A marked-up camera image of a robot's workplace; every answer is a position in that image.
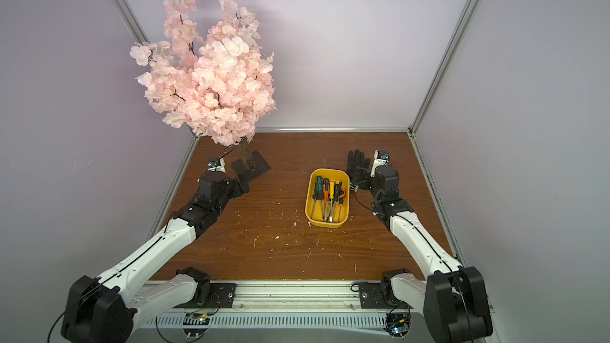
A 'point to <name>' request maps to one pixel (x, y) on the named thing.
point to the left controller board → (195, 319)
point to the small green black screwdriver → (319, 192)
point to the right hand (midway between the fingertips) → (370, 164)
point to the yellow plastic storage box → (341, 175)
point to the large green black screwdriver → (314, 197)
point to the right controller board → (398, 325)
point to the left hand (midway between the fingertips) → (238, 175)
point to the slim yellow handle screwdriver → (331, 197)
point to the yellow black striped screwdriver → (337, 192)
